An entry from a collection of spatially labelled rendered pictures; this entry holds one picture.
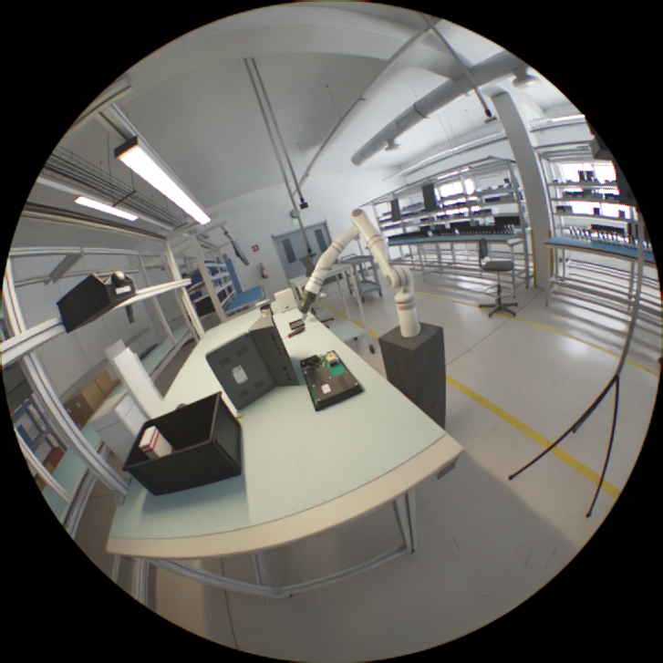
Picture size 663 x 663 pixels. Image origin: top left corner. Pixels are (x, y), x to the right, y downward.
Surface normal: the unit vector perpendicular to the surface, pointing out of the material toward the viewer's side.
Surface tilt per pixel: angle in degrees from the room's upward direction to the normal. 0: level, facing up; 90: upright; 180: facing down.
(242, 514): 0
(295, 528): 0
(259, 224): 90
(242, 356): 90
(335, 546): 0
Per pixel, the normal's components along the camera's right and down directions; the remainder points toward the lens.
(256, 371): 0.59, 0.14
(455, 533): -0.29, -0.88
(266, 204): 0.32, 0.28
